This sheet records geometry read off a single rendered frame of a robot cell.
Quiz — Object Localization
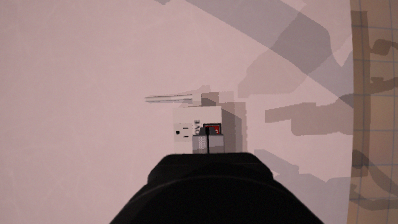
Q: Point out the white power strip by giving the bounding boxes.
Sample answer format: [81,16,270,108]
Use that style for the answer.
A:
[144,93,222,154]

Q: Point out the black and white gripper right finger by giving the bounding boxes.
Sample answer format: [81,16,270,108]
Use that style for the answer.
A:
[207,127,224,153]

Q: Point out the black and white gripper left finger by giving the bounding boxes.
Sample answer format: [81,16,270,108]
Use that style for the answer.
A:
[192,127,208,154]

